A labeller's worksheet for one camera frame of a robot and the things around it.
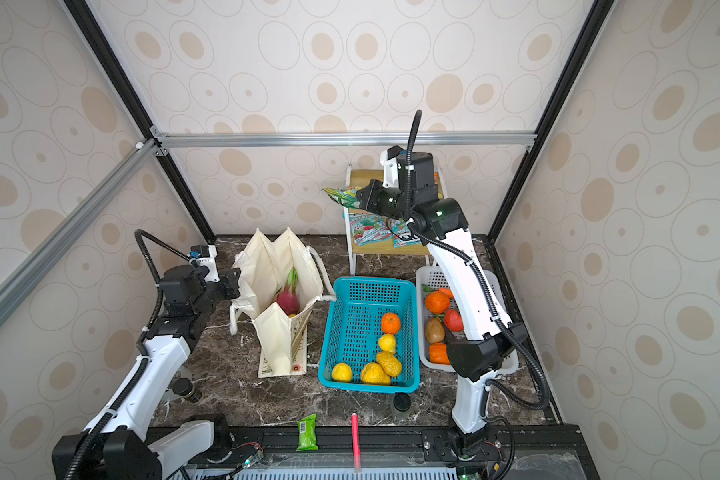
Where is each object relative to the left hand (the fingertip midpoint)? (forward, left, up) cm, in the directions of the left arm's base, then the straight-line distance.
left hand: (246, 264), depth 78 cm
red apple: (-6, -58, -20) cm, 62 cm away
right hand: (+7, -29, +18) cm, 35 cm away
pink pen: (-37, -29, -24) cm, 53 cm away
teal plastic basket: (+3, -29, -26) cm, 39 cm away
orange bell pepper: (-16, -52, -19) cm, 58 cm away
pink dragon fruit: (0, -7, -17) cm, 19 cm away
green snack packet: (-36, -17, -23) cm, 46 cm away
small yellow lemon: (-12, -38, -21) cm, 45 cm away
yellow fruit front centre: (-22, -34, -19) cm, 45 cm away
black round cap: (-30, -40, -16) cm, 53 cm away
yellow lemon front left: (-22, -25, -19) cm, 38 cm away
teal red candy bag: (+21, -32, -8) cm, 39 cm away
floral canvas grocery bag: (+8, -3, -19) cm, 20 cm away
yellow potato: (-9, -52, -19) cm, 56 cm away
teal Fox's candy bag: (+21, -40, -8) cm, 46 cm away
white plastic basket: (+3, -54, -20) cm, 57 cm away
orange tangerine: (-7, -39, -20) cm, 44 cm away
